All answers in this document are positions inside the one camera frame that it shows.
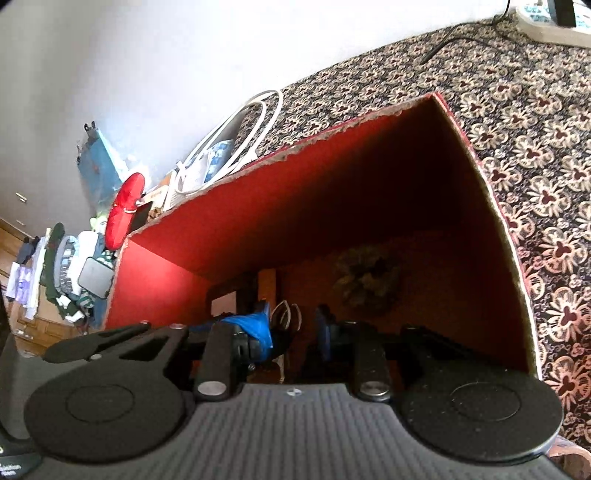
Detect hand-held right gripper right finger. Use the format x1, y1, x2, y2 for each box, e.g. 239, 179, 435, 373
316, 305, 462, 401

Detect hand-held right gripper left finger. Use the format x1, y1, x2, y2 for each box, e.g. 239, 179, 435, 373
104, 313, 274, 401

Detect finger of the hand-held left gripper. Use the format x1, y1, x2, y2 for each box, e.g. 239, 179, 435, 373
42, 324, 152, 363

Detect small metal scissors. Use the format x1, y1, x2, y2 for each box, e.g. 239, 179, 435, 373
270, 299, 303, 333

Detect white cube box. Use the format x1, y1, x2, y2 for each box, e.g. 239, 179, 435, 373
210, 288, 238, 317

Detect pine cone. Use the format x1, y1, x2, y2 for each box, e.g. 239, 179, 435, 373
333, 247, 402, 315

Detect red box with patterned lid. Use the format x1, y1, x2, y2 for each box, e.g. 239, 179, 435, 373
102, 91, 542, 384

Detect wooden cabinet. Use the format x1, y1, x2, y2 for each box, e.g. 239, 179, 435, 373
0, 217, 88, 356

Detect pile of green white clothes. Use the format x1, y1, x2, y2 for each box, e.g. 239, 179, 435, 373
39, 222, 116, 324

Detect white purple printed paper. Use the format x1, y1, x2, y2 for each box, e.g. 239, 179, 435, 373
7, 263, 35, 319

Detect red oval plastic case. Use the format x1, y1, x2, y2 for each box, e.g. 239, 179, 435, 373
105, 172, 147, 252

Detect black phone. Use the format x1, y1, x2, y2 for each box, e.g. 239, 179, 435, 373
131, 200, 153, 232

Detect blue white packet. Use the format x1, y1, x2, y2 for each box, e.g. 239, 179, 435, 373
187, 138, 241, 185

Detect floral patterned table cover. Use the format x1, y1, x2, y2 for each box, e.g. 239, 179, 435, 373
252, 0, 591, 467

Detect white power strip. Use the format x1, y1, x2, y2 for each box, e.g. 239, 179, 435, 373
515, 0, 591, 47

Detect black plug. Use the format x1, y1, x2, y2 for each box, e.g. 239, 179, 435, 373
549, 0, 578, 26

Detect blue wall hanging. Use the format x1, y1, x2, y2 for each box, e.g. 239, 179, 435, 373
76, 121, 125, 204

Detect white cable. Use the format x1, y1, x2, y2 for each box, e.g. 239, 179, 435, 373
175, 89, 284, 197

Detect black cable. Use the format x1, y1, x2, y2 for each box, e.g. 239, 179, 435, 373
418, 0, 513, 65

